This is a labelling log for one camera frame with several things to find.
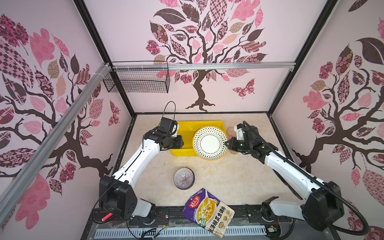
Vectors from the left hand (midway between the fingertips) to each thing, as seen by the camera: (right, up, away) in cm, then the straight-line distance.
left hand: (181, 145), depth 81 cm
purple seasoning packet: (+14, -32, -7) cm, 36 cm away
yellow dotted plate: (+16, +1, +2) cm, 16 cm away
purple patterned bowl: (+2, -19, +1) cm, 19 cm away
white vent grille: (-4, -40, -12) cm, 42 cm away
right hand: (+25, +3, 0) cm, 25 cm away
